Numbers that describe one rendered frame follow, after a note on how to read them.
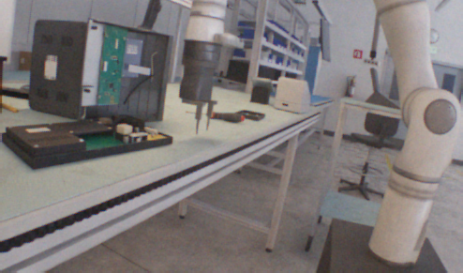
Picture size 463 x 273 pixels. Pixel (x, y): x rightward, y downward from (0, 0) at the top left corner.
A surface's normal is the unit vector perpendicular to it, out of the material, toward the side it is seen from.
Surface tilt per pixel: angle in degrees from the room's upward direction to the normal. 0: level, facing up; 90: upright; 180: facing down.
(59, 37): 90
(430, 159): 90
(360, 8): 90
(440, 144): 92
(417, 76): 108
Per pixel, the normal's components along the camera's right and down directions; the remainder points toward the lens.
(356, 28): -0.43, 0.08
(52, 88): -0.16, 0.14
